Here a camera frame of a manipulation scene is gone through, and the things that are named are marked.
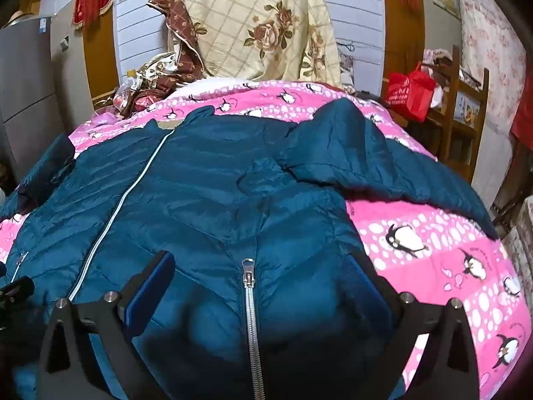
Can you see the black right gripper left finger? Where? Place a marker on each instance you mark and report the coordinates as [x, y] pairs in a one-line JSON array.
[[68, 366]]

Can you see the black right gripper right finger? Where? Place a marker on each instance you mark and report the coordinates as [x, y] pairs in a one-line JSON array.
[[402, 348]]

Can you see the teal puffer jacket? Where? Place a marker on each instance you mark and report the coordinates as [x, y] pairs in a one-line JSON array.
[[215, 191]]

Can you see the pink penguin blanket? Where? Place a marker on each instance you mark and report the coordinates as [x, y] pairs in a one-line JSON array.
[[432, 253]]

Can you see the grey refrigerator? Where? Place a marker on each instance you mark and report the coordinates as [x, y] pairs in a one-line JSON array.
[[30, 114]]

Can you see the red cloth at right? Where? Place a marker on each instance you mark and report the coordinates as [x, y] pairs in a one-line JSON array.
[[522, 127]]

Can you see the wooden chair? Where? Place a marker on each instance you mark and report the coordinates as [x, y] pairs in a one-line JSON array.
[[452, 132]]

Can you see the red shopping bag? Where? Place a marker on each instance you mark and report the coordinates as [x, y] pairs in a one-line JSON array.
[[410, 95]]

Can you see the brown floral cloth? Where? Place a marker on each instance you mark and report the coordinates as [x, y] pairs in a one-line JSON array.
[[158, 78]]

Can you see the pink floral curtain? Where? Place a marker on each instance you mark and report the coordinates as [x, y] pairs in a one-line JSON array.
[[490, 43]]

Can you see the cream floral quilt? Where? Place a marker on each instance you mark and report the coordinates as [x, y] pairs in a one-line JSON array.
[[266, 39]]

